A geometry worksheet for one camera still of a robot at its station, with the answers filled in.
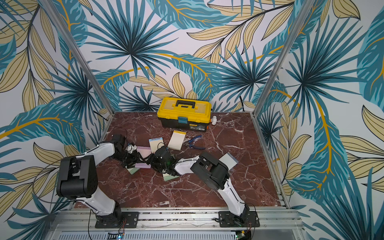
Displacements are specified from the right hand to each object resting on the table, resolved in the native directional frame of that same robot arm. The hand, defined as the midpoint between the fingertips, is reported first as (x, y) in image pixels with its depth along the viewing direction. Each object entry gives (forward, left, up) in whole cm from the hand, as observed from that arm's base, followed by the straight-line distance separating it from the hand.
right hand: (144, 162), depth 88 cm
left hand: (-1, +1, -1) cm, 2 cm away
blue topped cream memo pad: (+16, -4, -4) cm, 17 cm away
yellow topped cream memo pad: (+19, -18, -5) cm, 27 cm away
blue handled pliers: (+13, -29, -4) cm, 32 cm away
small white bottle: (+33, -45, -1) cm, 56 cm away
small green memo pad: (-4, +7, -3) cm, 9 cm away
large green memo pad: (-8, -14, -4) cm, 17 cm away
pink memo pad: (+7, +1, 0) cm, 7 cm away
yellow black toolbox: (+29, -24, +11) cm, 39 cm away
